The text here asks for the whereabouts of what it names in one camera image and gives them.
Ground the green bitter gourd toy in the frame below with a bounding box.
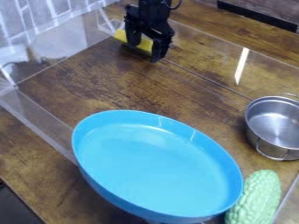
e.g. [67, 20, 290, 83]
[225, 170, 282, 224]

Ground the stainless steel pot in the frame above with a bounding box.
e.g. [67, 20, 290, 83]
[245, 93, 299, 161]

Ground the blue plastic tray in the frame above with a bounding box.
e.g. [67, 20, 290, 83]
[71, 110, 243, 224]

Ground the clear acrylic enclosure wall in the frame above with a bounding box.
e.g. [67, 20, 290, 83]
[0, 0, 299, 224]

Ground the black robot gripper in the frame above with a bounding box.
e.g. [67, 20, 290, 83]
[126, 0, 174, 62]

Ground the yellow brick with label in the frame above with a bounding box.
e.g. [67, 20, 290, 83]
[114, 29, 154, 54]

